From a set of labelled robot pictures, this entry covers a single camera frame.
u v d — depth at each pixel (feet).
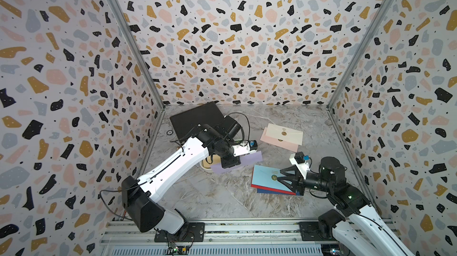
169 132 3.49
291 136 3.50
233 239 2.40
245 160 2.34
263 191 2.82
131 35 2.82
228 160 2.11
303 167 2.01
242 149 2.11
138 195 1.29
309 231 2.40
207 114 3.59
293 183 2.07
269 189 2.81
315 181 2.01
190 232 2.40
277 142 3.42
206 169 2.81
